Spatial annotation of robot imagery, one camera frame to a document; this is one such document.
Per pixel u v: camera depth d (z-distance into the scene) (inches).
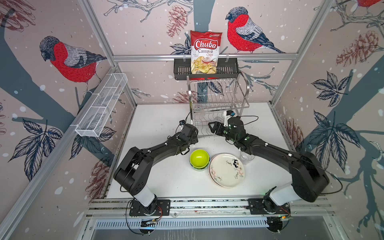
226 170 32.9
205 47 32.8
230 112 29.9
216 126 29.9
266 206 26.5
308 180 17.2
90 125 27.5
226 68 37.4
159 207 28.7
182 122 32.2
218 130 29.3
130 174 17.1
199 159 33.6
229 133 27.2
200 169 31.3
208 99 49.0
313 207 29.5
